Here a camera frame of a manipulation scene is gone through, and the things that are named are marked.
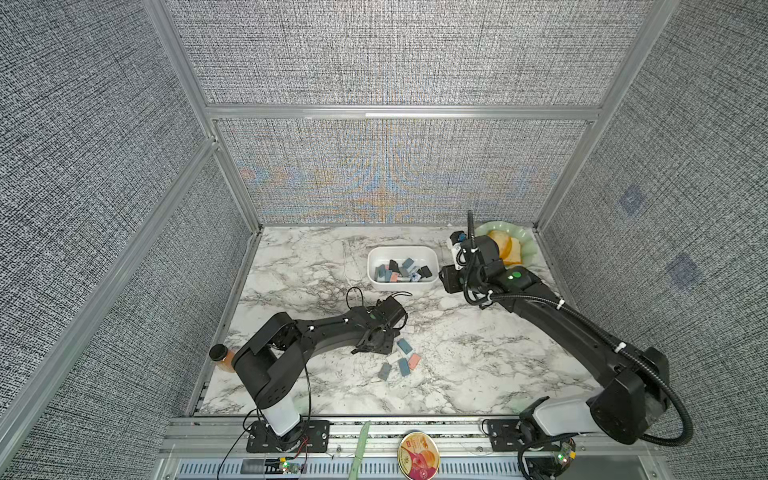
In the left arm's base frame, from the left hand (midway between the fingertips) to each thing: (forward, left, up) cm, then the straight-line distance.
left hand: (388, 344), depth 89 cm
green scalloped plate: (+32, -53, +4) cm, 62 cm away
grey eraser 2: (+25, -7, +1) cm, 26 cm away
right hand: (+13, -16, +22) cm, 30 cm away
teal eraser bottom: (-7, -4, +1) cm, 8 cm away
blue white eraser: (+23, -11, +2) cm, 25 cm away
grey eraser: (+25, +3, +1) cm, 25 cm away
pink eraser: (+24, -3, +1) cm, 24 cm away
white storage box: (+31, -13, +3) cm, 34 cm away
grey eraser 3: (-8, +1, 0) cm, 8 cm away
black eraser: (+29, -3, +1) cm, 29 cm away
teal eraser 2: (+30, -9, +1) cm, 31 cm away
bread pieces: (+32, -45, +5) cm, 55 cm away
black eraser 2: (+25, -15, +1) cm, 29 cm away
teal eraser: (+26, +1, +2) cm, 26 cm away
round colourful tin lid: (-28, -5, +4) cm, 29 cm away
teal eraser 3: (-1, -5, 0) cm, 5 cm away
